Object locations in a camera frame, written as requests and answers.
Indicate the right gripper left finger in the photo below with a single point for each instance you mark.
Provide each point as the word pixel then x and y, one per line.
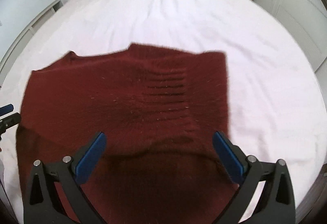
pixel 42 203

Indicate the dark red knitted sweater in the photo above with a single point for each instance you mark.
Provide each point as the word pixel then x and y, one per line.
pixel 158 108

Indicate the white low cabinet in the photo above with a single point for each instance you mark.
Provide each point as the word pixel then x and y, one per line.
pixel 25 36

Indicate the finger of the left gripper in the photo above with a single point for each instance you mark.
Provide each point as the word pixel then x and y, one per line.
pixel 6 109
pixel 9 122

